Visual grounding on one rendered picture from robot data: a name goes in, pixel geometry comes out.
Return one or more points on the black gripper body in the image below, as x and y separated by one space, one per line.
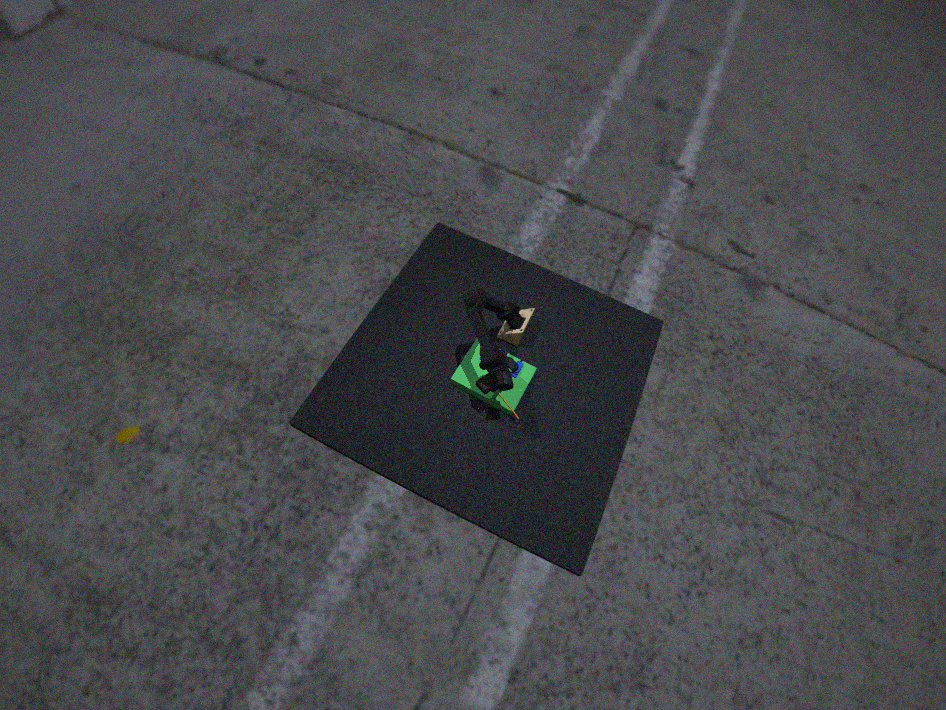
486 385

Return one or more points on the green flat platform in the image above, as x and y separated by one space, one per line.
469 372

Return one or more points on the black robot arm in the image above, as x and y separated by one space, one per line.
490 353

